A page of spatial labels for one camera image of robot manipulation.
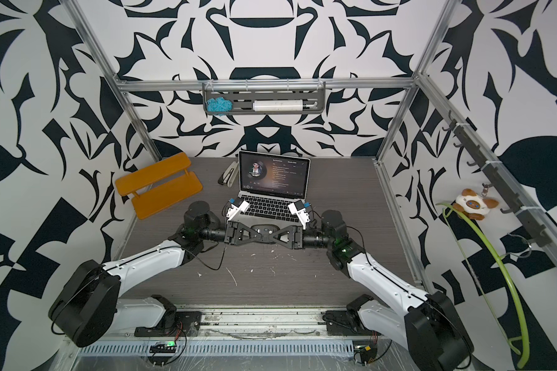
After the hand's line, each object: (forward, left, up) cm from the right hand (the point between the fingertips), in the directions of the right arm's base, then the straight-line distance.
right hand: (269, 238), depth 70 cm
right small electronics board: (-27, -29, -22) cm, 45 cm away
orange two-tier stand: (+31, +48, -13) cm, 59 cm away
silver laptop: (+33, +1, -15) cm, 36 cm away
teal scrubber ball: (+50, +20, +13) cm, 55 cm away
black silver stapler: (+41, +21, -19) cm, 50 cm away
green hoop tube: (-26, -56, 0) cm, 61 cm away
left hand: (+1, +4, 0) cm, 4 cm away
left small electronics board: (-25, +34, -24) cm, 48 cm away
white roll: (+49, -3, +13) cm, 51 cm away
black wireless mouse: (+2, +1, +2) cm, 3 cm away
